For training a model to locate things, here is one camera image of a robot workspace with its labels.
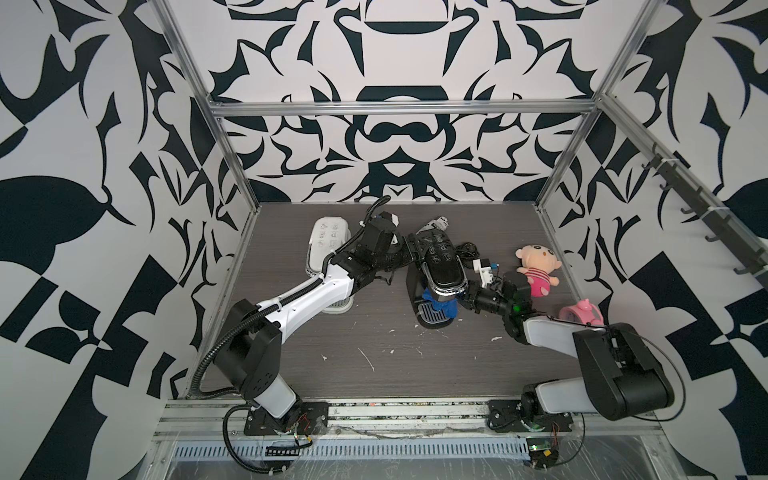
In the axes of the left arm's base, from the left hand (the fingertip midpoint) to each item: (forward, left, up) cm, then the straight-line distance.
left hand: (422, 243), depth 80 cm
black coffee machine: (-12, -2, 0) cm, 12 cm away
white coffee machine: (+3, +25, +1) cm, 25 cm away
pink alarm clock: (-15, -43, -13) cm, 47 cm away
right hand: (-7, -7, -11) cm, 15 cm away
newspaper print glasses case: (+24, -12, -19) cm, 33 cm away
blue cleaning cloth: (-11, -8, -15) cm, 21 cm away
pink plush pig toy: (+3, -39, -16) cm, 42 cm away
